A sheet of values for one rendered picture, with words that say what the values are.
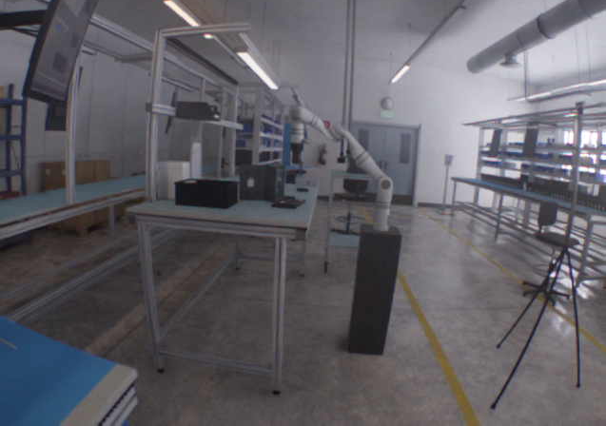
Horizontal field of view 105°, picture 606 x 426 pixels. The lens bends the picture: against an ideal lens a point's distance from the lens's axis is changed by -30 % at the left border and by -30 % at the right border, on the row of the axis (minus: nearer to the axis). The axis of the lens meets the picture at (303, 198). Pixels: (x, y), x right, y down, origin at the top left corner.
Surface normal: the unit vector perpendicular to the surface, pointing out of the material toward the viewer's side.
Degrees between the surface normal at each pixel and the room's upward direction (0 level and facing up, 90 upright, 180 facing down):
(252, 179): 90
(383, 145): 90
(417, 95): 90
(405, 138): 90
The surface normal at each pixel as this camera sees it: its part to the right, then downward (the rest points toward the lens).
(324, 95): -0.08, 0.15
